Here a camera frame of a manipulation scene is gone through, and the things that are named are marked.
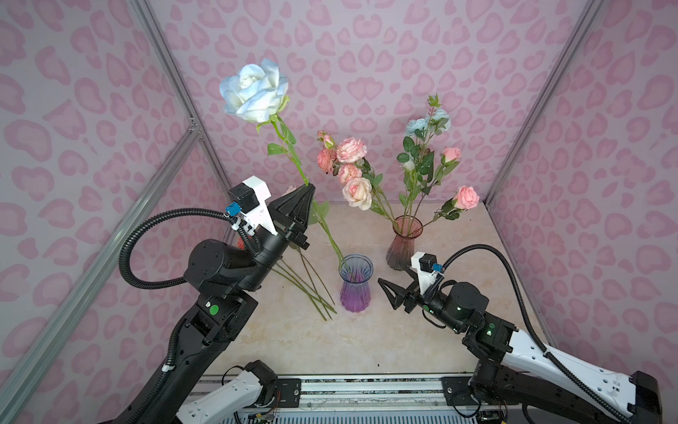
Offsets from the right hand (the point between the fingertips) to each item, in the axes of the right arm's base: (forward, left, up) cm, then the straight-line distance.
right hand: (389, 274), depth 67 cm
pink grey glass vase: (+23, -8, -10) cm, 26 cm away
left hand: (0, +16, +29) cm, 33 cm away
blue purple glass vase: (+6, +9, -10) cm, 15 cm away
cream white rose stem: (+10, +25, -27) cm, 38 cm away
